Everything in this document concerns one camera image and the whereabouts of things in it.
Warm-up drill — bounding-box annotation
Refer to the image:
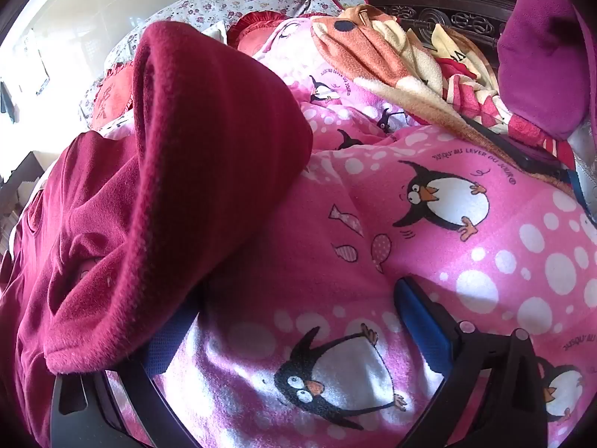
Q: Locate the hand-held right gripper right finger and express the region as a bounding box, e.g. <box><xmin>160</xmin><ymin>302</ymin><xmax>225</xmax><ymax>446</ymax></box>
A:
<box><xmin>394</xmin><ymin>276</ymin><xmax>548</xmax><ymax>448</ymax></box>

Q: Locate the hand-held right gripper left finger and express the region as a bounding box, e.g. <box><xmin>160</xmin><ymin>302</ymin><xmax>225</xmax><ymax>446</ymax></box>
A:
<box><xmin>49</xmin><ymin>284</ymin><xmax>207</xmax><ymax>448</ymax></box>

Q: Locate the dark red fleece garment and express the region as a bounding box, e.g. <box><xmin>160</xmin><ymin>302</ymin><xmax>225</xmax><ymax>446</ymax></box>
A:
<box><xmin>0</xmin><ymin>21</ymin><xmax>314</xmax><ymax>435</ymax></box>

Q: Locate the pink penguin print blanket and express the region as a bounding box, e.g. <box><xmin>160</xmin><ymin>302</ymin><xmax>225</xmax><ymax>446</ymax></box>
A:
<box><xmin>100</xmin><ymin>16</ymin><xmax>597</xmax><ymax>448</ymax></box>

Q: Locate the black flat device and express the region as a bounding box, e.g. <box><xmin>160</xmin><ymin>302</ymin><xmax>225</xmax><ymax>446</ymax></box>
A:
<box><xmin>459</xmin><ymin>114</ymin><xmax>567</xmax><ymax>180</ymax></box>

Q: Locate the red white striped cloth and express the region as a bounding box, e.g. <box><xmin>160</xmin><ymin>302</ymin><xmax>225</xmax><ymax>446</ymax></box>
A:
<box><xmin>438</xmin><ymin>56</ymin><xmax>575</xmax><ymax>169</ymax></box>

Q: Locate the red heart cushion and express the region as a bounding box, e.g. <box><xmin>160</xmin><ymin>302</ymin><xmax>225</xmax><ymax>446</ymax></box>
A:
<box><xmin>92</xmin><ymin>63</ymin><xmax>141</xmax><ymax>128</ymax></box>
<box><xmin>228</xmin><ymin>9</ymin><xmax>301</xmax><ymax>53</ymax></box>

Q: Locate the orange cream cartoon blanket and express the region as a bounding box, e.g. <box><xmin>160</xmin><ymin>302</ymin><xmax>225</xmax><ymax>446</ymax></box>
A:
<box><xmin>310</xmin><ymin>4</ymin><xmax>514</xmax><ymax>150</ymax></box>

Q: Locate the magenta fleece cloth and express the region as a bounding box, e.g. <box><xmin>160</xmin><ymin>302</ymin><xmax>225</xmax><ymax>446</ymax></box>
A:
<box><xmin>497</xmin><ymin>0</ymin><xmax>593</xmax><ymax>141</ymax></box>

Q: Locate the white pillow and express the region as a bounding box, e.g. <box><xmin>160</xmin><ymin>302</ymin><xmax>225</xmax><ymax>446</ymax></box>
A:
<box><xmin>203</xmin><ymin>22</ymin><xmax>230</xmax><ymax>44</ymax></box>

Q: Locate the dark carved wooden headboard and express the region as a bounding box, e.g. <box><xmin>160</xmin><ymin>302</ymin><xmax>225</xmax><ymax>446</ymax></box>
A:
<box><xmin>361</xmin><ymin>0</ymin><xmax>521</xmax><ymax>50</ymax></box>

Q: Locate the floral pillow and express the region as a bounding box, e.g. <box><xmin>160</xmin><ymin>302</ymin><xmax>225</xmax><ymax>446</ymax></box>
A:
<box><xmin>79</xmin><ymin>0</ymin><xmax>365</xmax><ymax>117</ymax></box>

